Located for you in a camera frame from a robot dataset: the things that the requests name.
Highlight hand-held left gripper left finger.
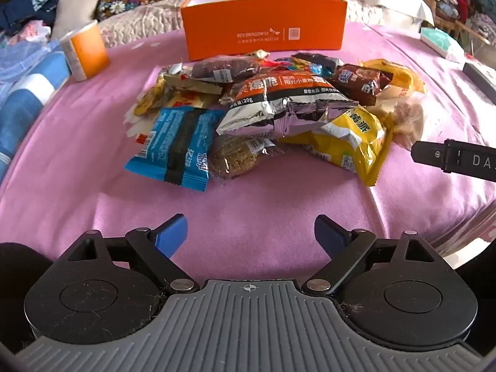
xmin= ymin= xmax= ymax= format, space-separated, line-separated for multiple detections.
xmin=58 ymin=213 xmax=200 ymax=295

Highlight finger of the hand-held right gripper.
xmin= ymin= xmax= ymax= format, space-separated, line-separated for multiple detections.
xmin=411 ymin=139 xmax=463 ymax=172

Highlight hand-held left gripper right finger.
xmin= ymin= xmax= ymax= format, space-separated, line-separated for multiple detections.
xmin=302 ymin=214 xmax=442 ymax=295

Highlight clear packet pale pastry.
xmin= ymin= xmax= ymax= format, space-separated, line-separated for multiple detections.
xmin=382 ymin=93 xmax=440 ymax=152

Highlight yellow orange pastry packet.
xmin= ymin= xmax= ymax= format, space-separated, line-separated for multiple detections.
xmin=358 ymin=58 xmax=427 ymax=105

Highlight yellow snack packet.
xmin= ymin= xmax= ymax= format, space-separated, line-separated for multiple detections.
xmin=277 ymin=104 xmax=395 ymax=187

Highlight blue snack packet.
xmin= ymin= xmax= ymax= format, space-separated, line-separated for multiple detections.
xmin=124 ymin=105 xmax=227 ymax=193

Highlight clear packet granola bar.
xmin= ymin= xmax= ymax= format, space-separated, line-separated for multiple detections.
xmin=208 ymin=134 xmax=281 ymax=181

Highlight brown snack packet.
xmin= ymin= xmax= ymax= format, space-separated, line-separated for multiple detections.
xmin=327 ymin=63 xmax=394 ymax=107

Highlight silver and orange snack packet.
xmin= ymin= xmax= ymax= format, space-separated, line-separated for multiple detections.
xmin=216 ymin=70 xmax=360 ymax=141

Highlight colourful candy packet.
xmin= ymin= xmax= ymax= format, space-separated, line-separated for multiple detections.
xmin=271 ymin=52 xmax=345 ymax=78

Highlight beige gold snack packet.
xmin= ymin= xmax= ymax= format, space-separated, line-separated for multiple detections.
xmin=163 ymin=61 xmax=225 ymax=95

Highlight clear packet of red dates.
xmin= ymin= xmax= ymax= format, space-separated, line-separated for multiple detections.
xmin=191 ymin=55 xmax=270 ymax=85

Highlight orange cardboard box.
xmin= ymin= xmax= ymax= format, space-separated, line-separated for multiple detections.
xmin=180 ymin=0 xmax=347 ymax=60

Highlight dark flat device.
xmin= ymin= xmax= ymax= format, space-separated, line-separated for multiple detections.
xmin=463 ymin=62 xmax=496 ymax=105

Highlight teal tissue pack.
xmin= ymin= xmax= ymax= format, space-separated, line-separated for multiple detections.
xmin=420 ymin=27 xmax=466 ymax=60

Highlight pile of colourful clothes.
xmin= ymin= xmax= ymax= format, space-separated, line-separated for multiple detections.
xmin=403 ymin=0 xmax=496 ymax=47

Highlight blue striped blanket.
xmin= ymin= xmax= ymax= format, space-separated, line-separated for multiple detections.
xmin=0 ymin=41 xmax=72 ymax=187

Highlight orange paper cup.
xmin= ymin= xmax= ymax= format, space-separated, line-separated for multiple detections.
xmin=59 ymin=19 xmax=110 ymax=83

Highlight beige pillow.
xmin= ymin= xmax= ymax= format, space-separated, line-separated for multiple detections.
xmin=50 ymin=0 xmax=105 ymax=41

